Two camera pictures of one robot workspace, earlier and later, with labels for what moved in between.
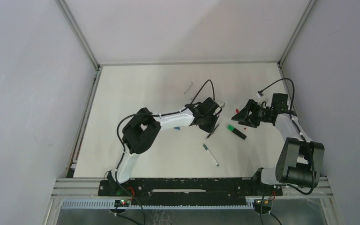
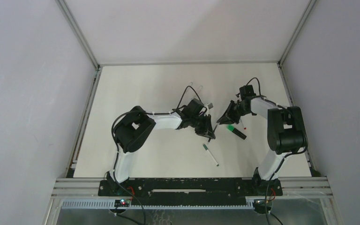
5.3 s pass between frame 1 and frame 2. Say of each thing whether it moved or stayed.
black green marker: stayed
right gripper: moved
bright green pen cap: stayed
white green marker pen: stayed
